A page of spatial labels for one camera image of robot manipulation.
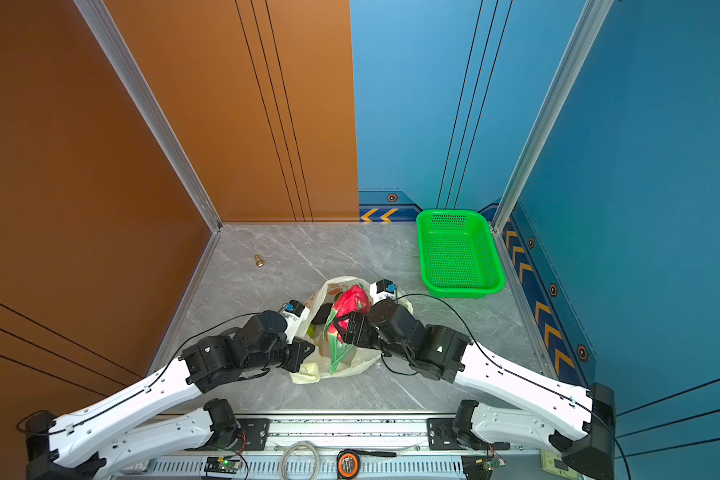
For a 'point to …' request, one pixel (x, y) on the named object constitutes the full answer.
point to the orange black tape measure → (348, 463)
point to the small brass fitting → (259, 262)
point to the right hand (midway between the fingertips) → (343, 327)
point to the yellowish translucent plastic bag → (318, 369)
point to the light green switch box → (554, 462)
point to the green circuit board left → (222, 465)
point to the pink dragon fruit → (352, 300)
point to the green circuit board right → (492, 462)
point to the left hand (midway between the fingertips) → (317, 347)
